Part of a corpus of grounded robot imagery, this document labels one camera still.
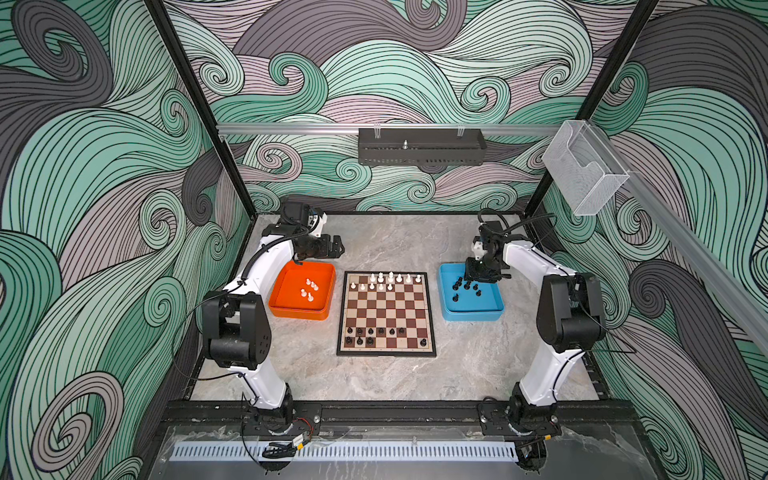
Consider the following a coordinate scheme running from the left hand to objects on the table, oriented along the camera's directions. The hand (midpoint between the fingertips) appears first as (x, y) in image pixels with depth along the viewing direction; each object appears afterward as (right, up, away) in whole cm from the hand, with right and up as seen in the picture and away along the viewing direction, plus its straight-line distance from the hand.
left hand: (331, 246), depth 89 cm
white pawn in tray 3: (-7, -14, +8) cm, 18 cm away
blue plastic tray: (+44, -18, +7) cm, 48 cm away
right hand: (+46, -10, +6) cm, 47 cm away
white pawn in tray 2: (-8, -13, +8) cm, 17 cm away
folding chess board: (+17, -21, +1) cm, 27 cm away
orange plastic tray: (-10, -15, +6) cm, 19 cm away
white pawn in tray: (-9, -12, +8) cm, 17 cm away
